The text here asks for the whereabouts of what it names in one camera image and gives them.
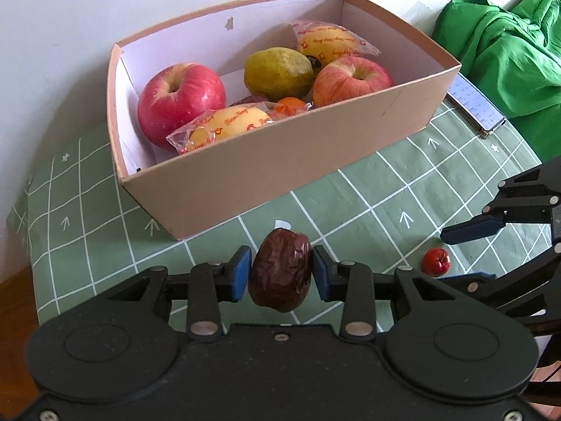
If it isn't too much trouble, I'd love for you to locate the smartphone with lit screen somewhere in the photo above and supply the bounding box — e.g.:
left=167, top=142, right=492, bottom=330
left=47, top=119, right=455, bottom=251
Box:
left=447, top=73, right=507, bottom=138

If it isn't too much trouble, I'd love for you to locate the large red apple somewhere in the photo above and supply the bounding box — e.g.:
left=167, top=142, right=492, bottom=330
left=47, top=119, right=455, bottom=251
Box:
left=137, top=63, right=226, bottom=148

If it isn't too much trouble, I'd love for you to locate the small red cherry fruit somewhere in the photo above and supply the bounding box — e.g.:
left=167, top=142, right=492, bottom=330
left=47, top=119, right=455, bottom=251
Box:
left=421, top=248, right=451, bottom=278

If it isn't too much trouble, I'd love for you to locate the green checkered tablecloth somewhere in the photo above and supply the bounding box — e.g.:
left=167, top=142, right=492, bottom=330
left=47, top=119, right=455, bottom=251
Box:
left=8, top=102, right=539, bottom=321

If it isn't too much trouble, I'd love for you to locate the green yellow pear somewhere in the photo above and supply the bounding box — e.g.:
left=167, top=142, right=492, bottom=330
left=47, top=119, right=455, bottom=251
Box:
left=243, top=47, right=315, bottom=102

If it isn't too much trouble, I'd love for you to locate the yellow pear large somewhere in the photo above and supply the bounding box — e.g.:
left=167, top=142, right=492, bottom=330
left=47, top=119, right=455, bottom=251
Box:
left=167, top=102, right=312, bottom=155

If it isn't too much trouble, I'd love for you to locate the small orange mandarin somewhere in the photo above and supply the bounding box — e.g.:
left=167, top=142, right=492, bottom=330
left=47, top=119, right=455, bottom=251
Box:
left=277, top=97, right=308, bottom=109

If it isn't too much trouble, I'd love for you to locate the dark red jujube date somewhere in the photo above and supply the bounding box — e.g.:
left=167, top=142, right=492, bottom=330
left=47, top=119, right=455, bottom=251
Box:
left=248, top=228, right=311, bottom=313

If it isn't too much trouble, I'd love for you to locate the yellow pear small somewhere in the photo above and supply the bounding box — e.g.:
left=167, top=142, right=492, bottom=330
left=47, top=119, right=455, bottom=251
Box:
left=291, top=20, right=381, bottom=69

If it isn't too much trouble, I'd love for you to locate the brown cardboard box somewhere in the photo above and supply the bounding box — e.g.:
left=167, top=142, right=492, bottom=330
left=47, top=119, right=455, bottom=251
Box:
left=107, top=0, right=460, bottom=240

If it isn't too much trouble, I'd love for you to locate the green fabric cloth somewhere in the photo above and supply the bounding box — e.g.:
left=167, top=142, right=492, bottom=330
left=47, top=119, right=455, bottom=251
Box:
left=433, top=0, right=560, bottom=161

